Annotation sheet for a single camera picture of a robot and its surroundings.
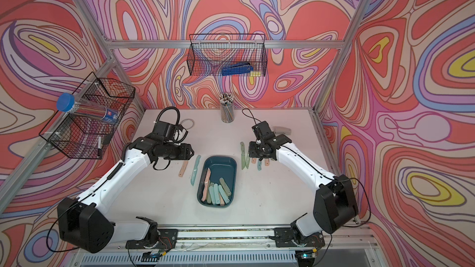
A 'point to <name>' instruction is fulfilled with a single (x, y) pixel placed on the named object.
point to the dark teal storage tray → (224, 167)
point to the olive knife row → (225, 186)
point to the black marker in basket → (99, 146)
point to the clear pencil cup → (227, 108)
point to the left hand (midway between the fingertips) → (191, 153)
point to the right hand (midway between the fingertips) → (254, 156)
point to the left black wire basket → (82, 136)
